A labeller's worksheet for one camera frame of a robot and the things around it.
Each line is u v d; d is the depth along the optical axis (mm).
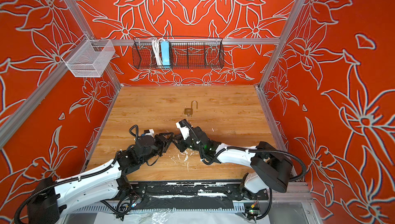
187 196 727
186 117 1011
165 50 892
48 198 407
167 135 763
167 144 776
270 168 432
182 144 684
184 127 683
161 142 679
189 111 1042
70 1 754
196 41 921
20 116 535
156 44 875
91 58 932
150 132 745
